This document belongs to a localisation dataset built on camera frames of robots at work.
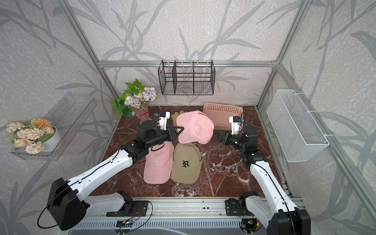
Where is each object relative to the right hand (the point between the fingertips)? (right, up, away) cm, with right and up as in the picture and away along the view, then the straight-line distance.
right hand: (215, 130), depth 76 cm
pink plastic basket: (+9, +10, +39) cm, 41 cm away
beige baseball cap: (-16, -20, +7) cm, 26 cm away
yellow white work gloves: (-22, +7, -2) cm, 23 cm away
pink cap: (-9, +1, +1) cm, 9 cm away
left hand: (-17, +1, -4) cm, 17 cm away
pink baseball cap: (-32, -20, +6) cm, 38 cm away
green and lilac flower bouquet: (-47, +19, +8) cm, 51 cm away
